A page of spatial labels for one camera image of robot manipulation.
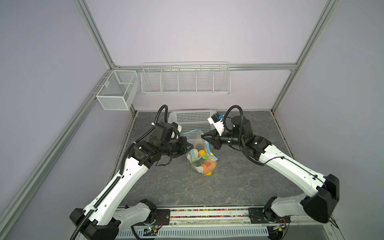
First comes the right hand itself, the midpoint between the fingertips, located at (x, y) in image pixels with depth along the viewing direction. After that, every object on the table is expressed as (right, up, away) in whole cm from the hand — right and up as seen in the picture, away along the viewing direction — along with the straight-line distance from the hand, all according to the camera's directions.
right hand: (202, 137), depth 69 cm
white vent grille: (-3, -46, +2) cm, 46 cm away
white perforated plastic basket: (-6, +9, +43) cm, 44 cm away
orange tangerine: (+2, -16, +6) cm, 17 cm away
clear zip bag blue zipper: (-1, -10, +2) cm, 10 cm away
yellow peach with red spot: (+5, -16, +11) cm, 20 cm away
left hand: (-4, -5, -2) cm, 7 cm away
